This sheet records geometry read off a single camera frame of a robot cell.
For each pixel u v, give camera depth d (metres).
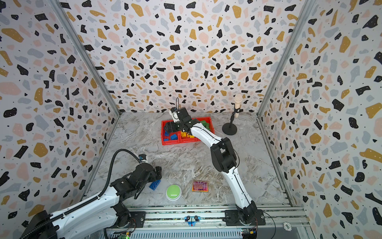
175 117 0.88
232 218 0.74
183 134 1.06
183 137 1.06
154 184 0.84
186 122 0.79
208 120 1.09
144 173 0.63
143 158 0.74
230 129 1.12
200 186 0.84
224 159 0.60
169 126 0.87
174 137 1.03
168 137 1.04
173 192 0.81
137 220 0.73
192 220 0.73
